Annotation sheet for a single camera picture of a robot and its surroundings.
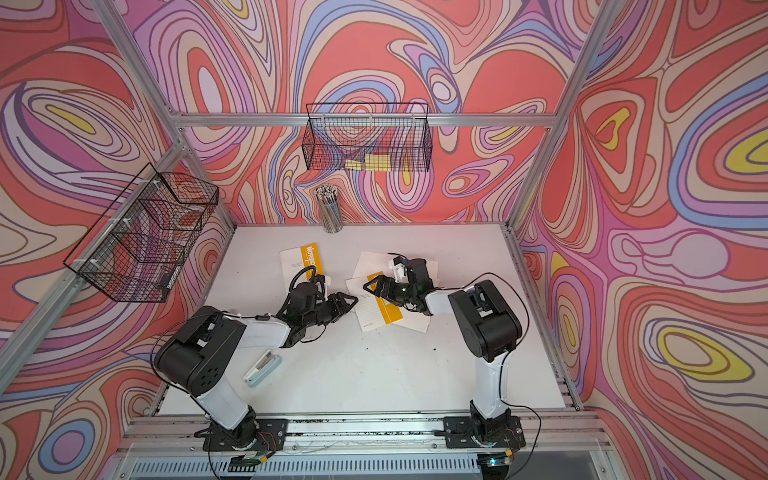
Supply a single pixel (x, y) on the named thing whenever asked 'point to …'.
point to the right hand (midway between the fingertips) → (374, 297)
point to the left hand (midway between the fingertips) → (359, 304)
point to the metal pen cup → (330, 208)
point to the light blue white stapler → (262, 368)
